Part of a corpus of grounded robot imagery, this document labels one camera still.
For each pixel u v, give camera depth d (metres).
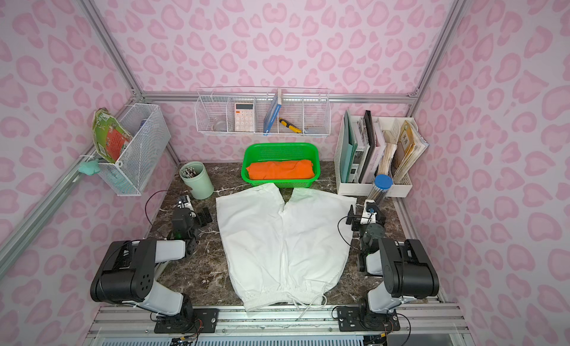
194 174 0.94
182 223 0.72
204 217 0.90
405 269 0.45
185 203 0.82
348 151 0.86
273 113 0.88
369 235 0.69
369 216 0.75
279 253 0.86
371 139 0.87
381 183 0.86
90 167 0.63
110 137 0.73
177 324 0.67
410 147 0.91
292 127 0.98
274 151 1.16
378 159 0.94
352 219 0.82
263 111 0.99
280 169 1.07
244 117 0.95
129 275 0.45
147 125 0.88
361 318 0.67
